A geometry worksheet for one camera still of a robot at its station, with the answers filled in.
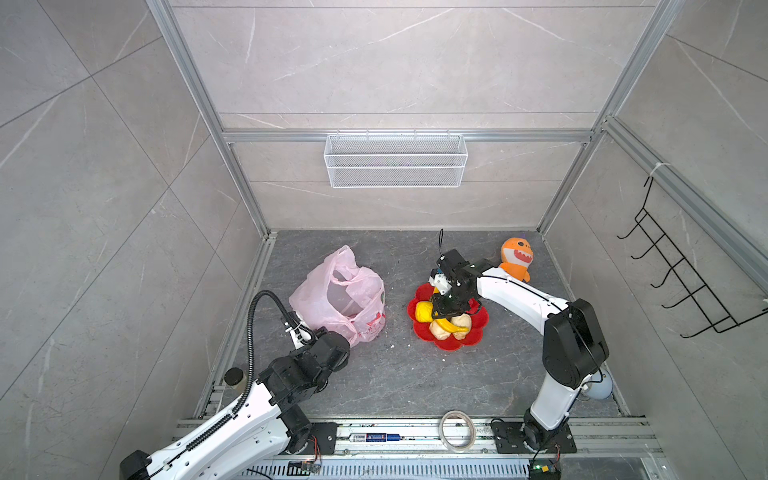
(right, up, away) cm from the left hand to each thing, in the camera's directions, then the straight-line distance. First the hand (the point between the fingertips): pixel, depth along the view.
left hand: (322, 325), depth 77 cm
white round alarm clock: (+72, -16, -2) cm, 74 cm away
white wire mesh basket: (+20, +51, +24) cm, 60 cm away
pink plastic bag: (+1, +6, +16) cm, 17 cm away
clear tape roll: (+34, -29, -5) cm, 45 cm away
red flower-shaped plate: (+45, 0, +15) cm, 48 cm away
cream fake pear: (+32, -4, +9) cm, 34 cm away
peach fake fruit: (+40, -1, +11) cm, 41 cm away
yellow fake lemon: (+28, +1, +12) cm, 31 cm away
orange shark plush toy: (+62, +18, +24) cm, 69 cm away
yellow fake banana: (+35, -2, +8) cm, 36 cm away
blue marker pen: (+14, -27, -4) cm, 31 cm away
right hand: (+32, +1, +12) cm, 34 cm away
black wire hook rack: (+85, +6, -17) cm, 87 cm away
